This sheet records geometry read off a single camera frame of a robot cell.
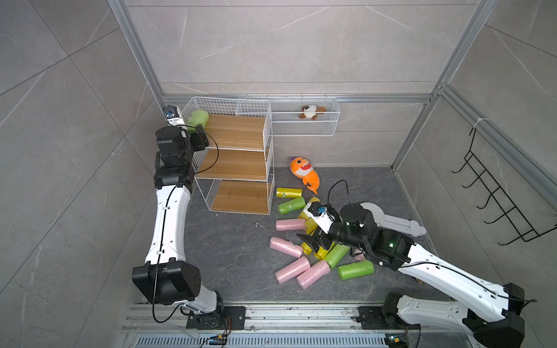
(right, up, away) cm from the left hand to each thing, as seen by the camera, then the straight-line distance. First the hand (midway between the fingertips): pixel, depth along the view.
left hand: (188, 123), depth 69 cm
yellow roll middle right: (+46, -48, +17) cm, 69 cm away
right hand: (+39, -32, -2) cm, 50 cm away
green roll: (+58, -52, +11) cm, 79 cm away
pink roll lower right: (+40, -55, +11) cm, 69 cm away
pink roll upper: (+33, -38, +24) cm, 55 cm away
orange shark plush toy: (+41, -11, +41) cm, 59 cm away
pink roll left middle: (+32, -46, +18) cm, 58 cm away
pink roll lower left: (+34, -53, +12) cm, 64 cm away
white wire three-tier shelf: (+11, -15, +17) cm, 25 cm away
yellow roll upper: (+46, -27, +33) cm, 63 cm away
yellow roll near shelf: (+34, -24, +35) cm, 54 cm away
